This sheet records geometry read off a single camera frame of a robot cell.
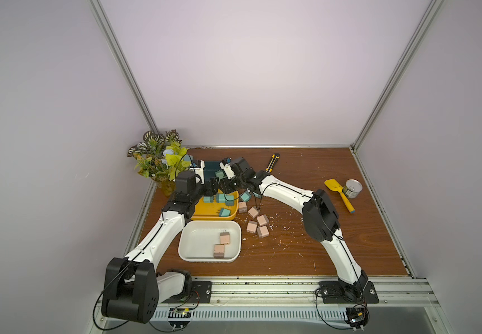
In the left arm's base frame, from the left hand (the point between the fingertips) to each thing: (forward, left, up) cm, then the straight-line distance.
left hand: (213, 176), depth 84 cm
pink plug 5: (-17, -21, -16) cm, 31 cm away
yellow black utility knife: (+24, -27, -18) cm, 41 cm away
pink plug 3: (-6, -12, -15) cm, 20 cm away
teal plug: (-1, -13, -15) cm, 20 cm away
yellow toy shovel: (+9, -57, -18) cm, 60 cm away
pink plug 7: (-20, -5, -16) cm, 26 cm away
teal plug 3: (0, -1, -17) cm, 17 cm away
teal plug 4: (-2, +5, -16) cm, 16 cm away
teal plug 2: (-14, -18, +8) cm, 24 cm away
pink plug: (-7, -17, -17) cm, 25 cm away
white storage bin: (-19, +7, -19) cm, 28 cm away
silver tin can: (+4, -64, -13) cm, 65 cm away
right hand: (+3, -2, -6) cm, 7 cm away
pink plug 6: (-25, -3, -17) cm, 30 cm away
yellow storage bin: (-4, -1, -18) cm, 18 cm away
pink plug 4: (-14, -16, -17) cm, 28 cm away
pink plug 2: (-11, -21, -17) cm, 29 cm away
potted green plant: (+6, +22, +5) cm, 23 cm away
